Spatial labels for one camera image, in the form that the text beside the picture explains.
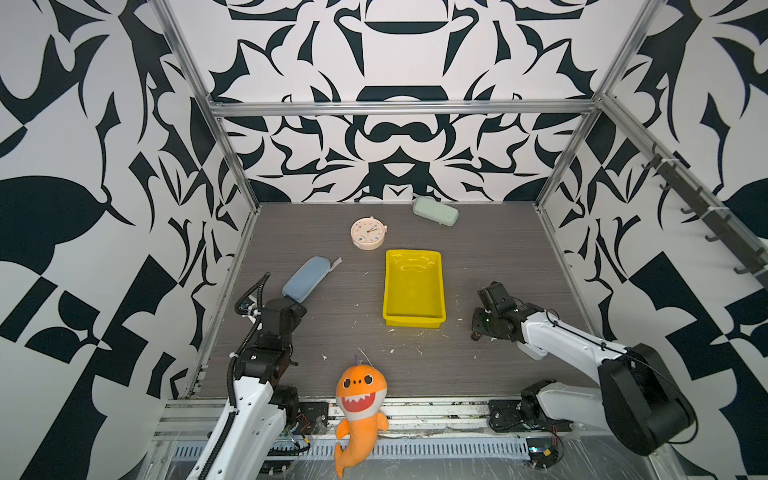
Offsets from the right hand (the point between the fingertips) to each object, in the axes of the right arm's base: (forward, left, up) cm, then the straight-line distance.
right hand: (479, 320), depth 89 cm
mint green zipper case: (+42, +5, +1) cm, 42 cm away
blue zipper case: (+14, +52, +2) cm, 54 cm away
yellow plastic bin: (+10, +19, -1) cm, 21 cm away
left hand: (0, +55, +12) cm, 56 cm away
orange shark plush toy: (-21, +33, +8) cm, 40 cm away
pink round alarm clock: (+32, +33, +2) cm, 46 cm away
